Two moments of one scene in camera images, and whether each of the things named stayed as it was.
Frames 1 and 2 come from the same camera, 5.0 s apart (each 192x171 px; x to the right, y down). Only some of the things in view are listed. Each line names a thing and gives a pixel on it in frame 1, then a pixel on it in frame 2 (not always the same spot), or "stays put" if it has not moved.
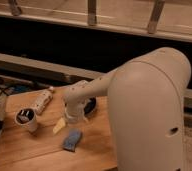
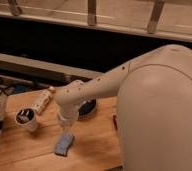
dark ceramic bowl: [90, 106] stays put
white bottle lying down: [43, 99] stays put
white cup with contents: [26, 117] stays put
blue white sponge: [72, 140] -> [64, 144]
